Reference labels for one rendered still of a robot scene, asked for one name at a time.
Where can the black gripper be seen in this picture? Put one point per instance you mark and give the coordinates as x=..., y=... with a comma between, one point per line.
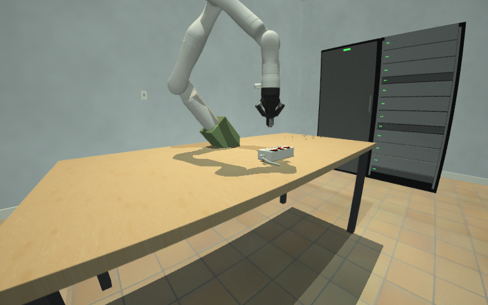
x=270, y=100

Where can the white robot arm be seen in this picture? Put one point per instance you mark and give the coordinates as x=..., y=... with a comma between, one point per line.
x=194, y=42

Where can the white power strip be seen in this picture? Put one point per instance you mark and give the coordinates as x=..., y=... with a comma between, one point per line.
x=275, y=153

